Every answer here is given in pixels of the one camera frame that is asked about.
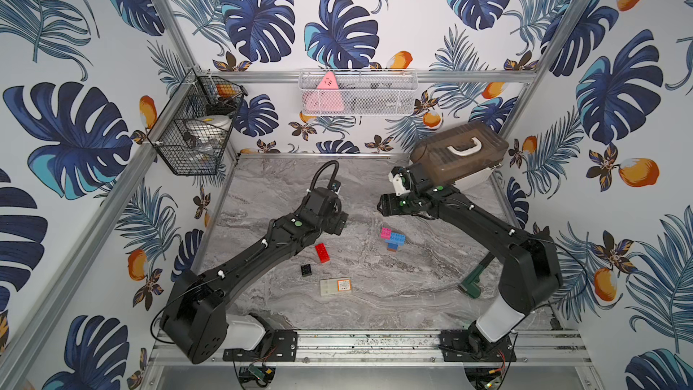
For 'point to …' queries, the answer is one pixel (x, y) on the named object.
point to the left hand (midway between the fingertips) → (329, 205)
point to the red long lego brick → (322, 253)
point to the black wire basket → (192, 134)
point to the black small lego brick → (306, 270)
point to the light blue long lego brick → (397, 238)
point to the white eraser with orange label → (336, 285)
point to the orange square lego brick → (391, 249)
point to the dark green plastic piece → (470, 283)
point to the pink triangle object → (327, 96)
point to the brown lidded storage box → (450, 154)
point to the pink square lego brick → (386, 233)
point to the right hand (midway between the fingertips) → (388, 204)
